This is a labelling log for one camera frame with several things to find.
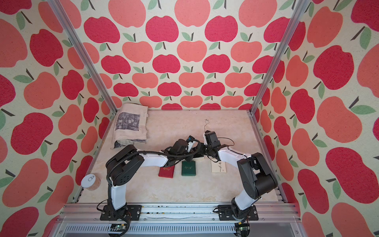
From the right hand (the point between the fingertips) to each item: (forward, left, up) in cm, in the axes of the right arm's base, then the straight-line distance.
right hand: (199, 150), depth 94 cm
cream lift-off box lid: (-9, -13, -2) cm, 16 cm away
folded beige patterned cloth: (+14, +51, +3) cm, 53 cm away
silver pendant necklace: (+28, -5, -4) cm, 29 cm away
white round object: (-26, +58, +1) cm, 64 cm away
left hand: (-3, +1, -1) cm, 3 cm away
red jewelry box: (-16, +18, -1) cm, 24 cm away
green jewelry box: (-13, +5, 0) cm, 14 cm away
